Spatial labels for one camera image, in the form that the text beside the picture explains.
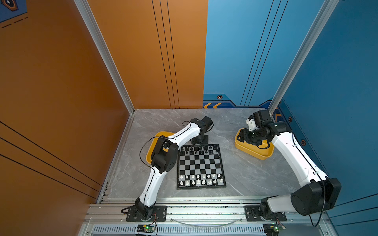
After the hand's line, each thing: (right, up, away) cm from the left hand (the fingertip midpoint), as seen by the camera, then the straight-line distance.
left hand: (203, 144), depth 96 cm
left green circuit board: (-30, -38, -25) cm, 54 cm away
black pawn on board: (-14, -6, -2) cm, 15 cm away
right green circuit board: (+32, -38, -25) cm, 55 cm away
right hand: (+19, +5, -16) cm, 25 cm away
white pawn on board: (-13, -17, -13) cm, 25 cm away
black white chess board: (-3, -12, -7) cm, 15 cm away
